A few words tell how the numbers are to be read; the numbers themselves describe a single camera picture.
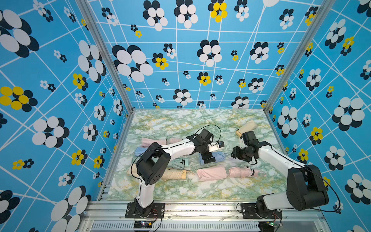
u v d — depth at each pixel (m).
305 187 0.43
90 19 0.72
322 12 0.69
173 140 0.98
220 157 0.89
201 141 0.72
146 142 0.96
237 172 0.83
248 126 1.06
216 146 0.78
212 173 0.84
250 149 0.65
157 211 0.73
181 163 0.86
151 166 0.49
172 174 0.83
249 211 0.72
